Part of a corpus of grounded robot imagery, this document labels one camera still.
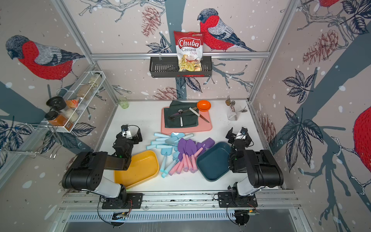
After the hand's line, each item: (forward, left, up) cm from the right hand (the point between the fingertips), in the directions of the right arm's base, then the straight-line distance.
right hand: (239, 129), depth 90 cm
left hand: (-1, +68, +1) cm, 68 cm away
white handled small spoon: (+14, +39, -9) cm, 42 cm away
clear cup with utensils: (+16, +1, -5) cm, 17 cm away
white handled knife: (+19, +26, -9) cm, 33 cm away
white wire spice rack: (+6, +89, +26) cm, 93 cm away
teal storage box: (-17, +16, -13) cm, 27 cm away
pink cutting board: (+9, +22, -11) cm, 26 cm away
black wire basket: (+43, +49, +17) cm, 67 cm away
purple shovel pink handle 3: (-8, +36, -9) cm, 38 cm away
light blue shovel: (-12, +47, -11) cm, 50 cm away
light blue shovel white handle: (0, +38, -10) cm, 39 cm away
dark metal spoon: (+15, +45, -8) cm, 48 cm away
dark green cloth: (+19, +41, -10) cm, 47 cm away
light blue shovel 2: (-15, +40, -10) cm, 43 cm away
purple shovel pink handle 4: (-16, +37, -9) cm, 41 cm away
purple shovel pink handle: (-5, +20, -10) cm, 23 cm away
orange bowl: (+26, +21, -6) cm, 34 cm away
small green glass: (+28, +88, -7) cm, 93 cm away
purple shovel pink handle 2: (-11, +30, -8) cm, 33 cm away
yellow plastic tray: (-22, +59, -10) cm, 64 cm away
